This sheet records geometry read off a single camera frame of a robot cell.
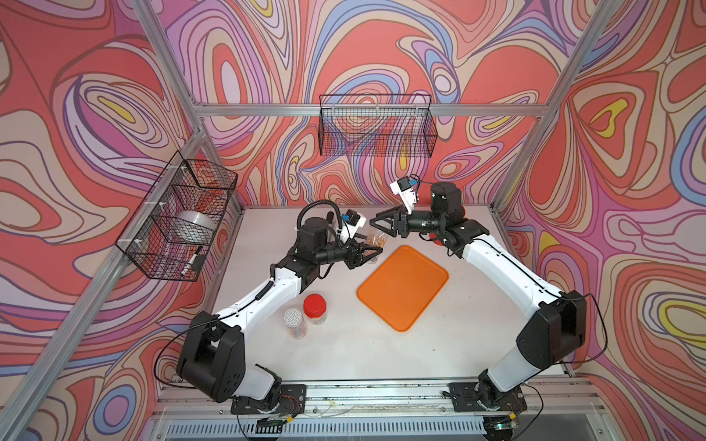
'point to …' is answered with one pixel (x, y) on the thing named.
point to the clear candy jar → (378, 239)
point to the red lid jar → (314, 309)
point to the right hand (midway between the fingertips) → (374, 227)
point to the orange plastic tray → (403, 288)
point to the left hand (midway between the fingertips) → (377, 246)
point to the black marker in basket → (191, 260)
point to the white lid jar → (293, 320)
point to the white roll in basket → (193, 227)
